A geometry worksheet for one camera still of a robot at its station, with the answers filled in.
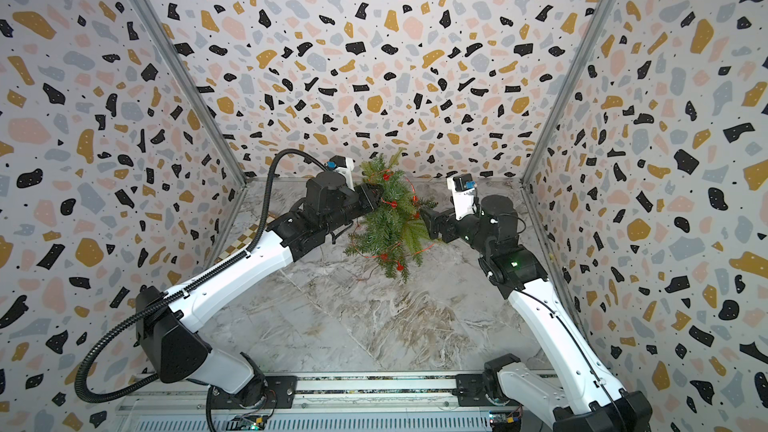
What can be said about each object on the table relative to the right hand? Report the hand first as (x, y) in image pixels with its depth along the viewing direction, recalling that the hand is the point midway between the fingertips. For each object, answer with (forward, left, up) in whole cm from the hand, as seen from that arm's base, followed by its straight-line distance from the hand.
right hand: (438, 205), depth 70 cm
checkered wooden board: (+9, +62, -29) cm, 69 cm away
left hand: (+4, +12, +1) cm, 13 cm away
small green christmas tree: (-1, +11, -10) cm, 15 cm away
